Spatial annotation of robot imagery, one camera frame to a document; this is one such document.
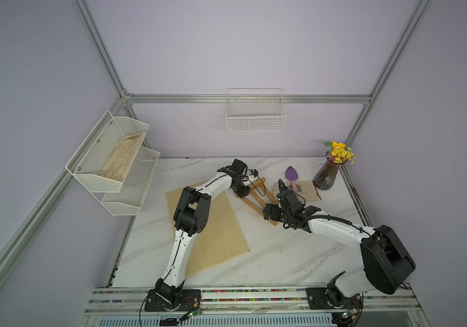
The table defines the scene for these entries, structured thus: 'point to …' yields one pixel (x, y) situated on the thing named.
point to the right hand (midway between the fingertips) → (273, 213)
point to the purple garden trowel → (292, 174)
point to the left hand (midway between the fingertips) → (244, 192)
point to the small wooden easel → (256, 202)
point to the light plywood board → (222, 241)
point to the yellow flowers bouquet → (340, 153)
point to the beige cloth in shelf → (119, 161)
